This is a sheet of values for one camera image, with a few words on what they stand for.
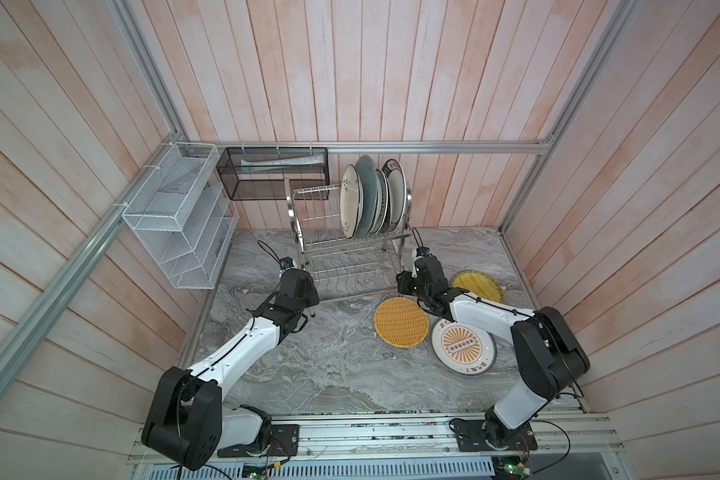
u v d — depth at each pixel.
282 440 0.73
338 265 1.05
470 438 0.73
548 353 0.49
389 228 0.75
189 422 0.40
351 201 0.85
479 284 1.04
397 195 0.76
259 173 1.03
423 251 0.84
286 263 0.76
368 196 0.74
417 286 0.80
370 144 0.98
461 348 0.89
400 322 0.95
